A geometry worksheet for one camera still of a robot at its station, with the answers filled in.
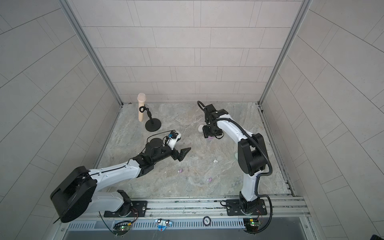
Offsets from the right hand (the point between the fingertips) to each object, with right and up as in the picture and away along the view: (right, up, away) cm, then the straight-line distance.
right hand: (209, 134), depth 91 cm
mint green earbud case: (+16, -12, -3) cm, 20 cm away
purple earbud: (-17, -19, -9) cm, 27 cm away
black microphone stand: (-38, +5, +10) cm, 40 cm away
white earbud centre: (+3, -15, -5) cm, 16 cm away
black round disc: (-3, -37, -23) cm, 44 cm away
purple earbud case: (0, -1, -10) cm, 10 cm away
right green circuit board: (+18, -39, -24) cm, 49 cm away
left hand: (-12, -4, -11) cm, 17 cm away
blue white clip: (-22, -37, -26) cm, 50 cm away
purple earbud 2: (0, -23, -12) cm, 26 cm away
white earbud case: (-6, +3, +7) cm, 10 cm away
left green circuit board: (-40, -38, -27) cm, 62 cm away
